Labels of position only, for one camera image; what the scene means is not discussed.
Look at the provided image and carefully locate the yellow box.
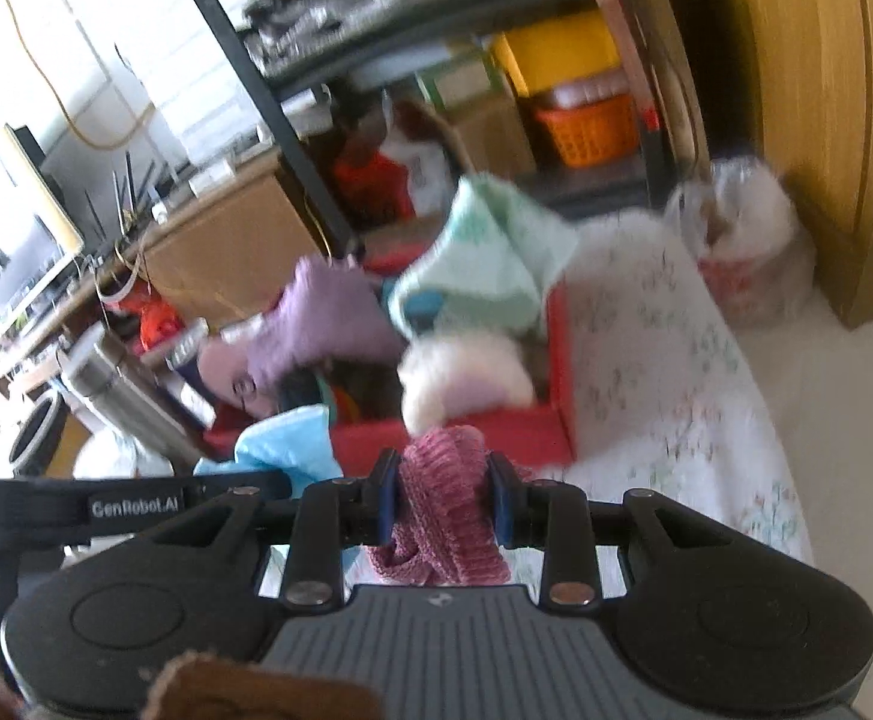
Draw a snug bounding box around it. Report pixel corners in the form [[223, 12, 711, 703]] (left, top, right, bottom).
[[492, 11, 625, 95]]

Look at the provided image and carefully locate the white plastic bag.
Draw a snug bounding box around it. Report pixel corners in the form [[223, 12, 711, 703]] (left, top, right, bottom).
[[665, 156, 816, 327]]

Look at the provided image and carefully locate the orange cable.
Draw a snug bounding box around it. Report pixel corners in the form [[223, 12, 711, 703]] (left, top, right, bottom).
[[0, 0, 156, 151]]

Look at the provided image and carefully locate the red cardboard box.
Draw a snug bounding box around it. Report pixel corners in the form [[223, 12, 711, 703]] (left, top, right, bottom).
[[200, 251, 580, 466]]

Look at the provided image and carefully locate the white plush toy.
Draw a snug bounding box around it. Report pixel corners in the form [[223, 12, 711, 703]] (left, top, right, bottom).
[[397, 334, 536, 432]]

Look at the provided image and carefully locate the black shelf rack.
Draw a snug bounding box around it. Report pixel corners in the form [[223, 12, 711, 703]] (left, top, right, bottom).
[[158, 0, 707, 256]]

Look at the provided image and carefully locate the long red cardboard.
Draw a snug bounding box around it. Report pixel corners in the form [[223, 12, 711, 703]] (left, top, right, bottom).
[[582, 0, 707, 136]]

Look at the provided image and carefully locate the stainless steel thermos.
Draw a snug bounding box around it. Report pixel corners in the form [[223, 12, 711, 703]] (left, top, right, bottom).
[[57, 326, 205, 466]]

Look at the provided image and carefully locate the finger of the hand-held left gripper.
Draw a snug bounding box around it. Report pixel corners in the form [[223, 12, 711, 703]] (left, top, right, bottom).
[[196, 469, 295, 497]]

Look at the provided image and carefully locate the wooden TV stand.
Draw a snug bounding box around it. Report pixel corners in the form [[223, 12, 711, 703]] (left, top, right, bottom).
[[0, 146, 340, 391]]

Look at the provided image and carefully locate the pink knitted cloth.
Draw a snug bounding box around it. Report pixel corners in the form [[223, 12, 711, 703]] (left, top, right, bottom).
[[365, 426, 535, 586]]

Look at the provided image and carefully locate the brown cardboard box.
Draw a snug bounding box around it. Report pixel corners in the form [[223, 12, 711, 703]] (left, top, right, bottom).
[[436, 90, 538, 181]]

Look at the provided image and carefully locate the green box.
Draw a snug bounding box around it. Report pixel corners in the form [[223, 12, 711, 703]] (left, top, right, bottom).
[[413, 52, 508, 110]]

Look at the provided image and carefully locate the orange plastic basket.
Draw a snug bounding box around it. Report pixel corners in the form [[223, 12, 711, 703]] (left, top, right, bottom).
[[533, 94, 643, 166]]

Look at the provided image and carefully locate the green and white towel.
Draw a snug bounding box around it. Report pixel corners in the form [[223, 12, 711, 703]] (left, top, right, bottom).
[[387, 174, 580, 338]]

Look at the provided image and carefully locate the bubble wrap sheet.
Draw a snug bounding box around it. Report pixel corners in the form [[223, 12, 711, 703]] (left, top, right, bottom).
[[241, 0, 437, 68]]

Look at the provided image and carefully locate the dark striped cloth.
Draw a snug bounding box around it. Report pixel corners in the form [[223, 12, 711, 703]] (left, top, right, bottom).
[[320, 379, 377, 428]]

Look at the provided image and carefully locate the wooden cabinet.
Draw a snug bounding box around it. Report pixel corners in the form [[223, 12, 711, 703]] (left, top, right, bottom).
[[653, 0, 873, 331]]

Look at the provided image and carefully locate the flat screen monitor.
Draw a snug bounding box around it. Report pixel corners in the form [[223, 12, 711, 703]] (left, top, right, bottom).
[[0, 124, 85, 323]]

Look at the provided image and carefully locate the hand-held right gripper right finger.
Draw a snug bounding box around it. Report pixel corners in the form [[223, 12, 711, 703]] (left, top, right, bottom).
[[485, 452, 739, 610]]

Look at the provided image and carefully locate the clear plastic container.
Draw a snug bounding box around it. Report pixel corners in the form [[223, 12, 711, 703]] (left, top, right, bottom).
[[530, 75, 632, 110]]

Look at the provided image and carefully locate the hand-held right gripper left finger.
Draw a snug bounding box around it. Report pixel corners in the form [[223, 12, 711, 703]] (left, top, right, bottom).
[[132, 448, 401, 608]]

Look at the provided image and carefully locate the red and white bag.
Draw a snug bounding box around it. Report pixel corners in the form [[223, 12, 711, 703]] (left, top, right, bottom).
[[331, 94, 452, 222]]

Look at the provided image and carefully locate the brown fuzzy cloth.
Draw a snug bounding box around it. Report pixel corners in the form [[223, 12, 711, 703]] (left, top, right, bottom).
[[143, 652, 381, 720]]

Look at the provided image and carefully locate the purple knitted cloth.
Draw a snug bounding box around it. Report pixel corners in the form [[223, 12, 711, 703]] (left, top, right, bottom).
[[245, 255, 407, 398]]

